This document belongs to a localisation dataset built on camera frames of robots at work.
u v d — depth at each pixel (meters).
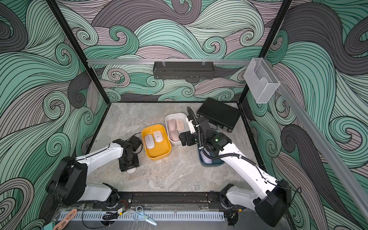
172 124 1.02
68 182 0.42
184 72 0.95
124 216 0.70
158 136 0.95
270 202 0.36
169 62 0.95
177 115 1.09
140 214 0.70
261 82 0.78
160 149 0.95
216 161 0.85
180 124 1.04
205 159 0.85
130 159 0.71
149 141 0.94
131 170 0.81
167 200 0.74
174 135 0.96
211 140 0.52
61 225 0.65
